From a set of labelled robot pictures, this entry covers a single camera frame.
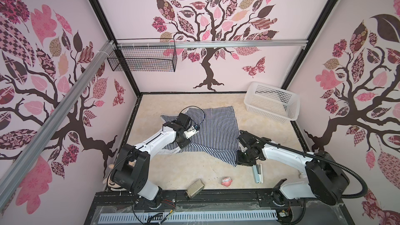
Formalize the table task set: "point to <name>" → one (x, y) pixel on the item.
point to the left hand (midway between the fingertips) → (182, 142)
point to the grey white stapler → (257, 171)
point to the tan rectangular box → (195, 188)
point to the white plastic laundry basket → (272, 103)
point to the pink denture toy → (226, 182)
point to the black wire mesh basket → (144, 55)
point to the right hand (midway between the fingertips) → (236, 161)
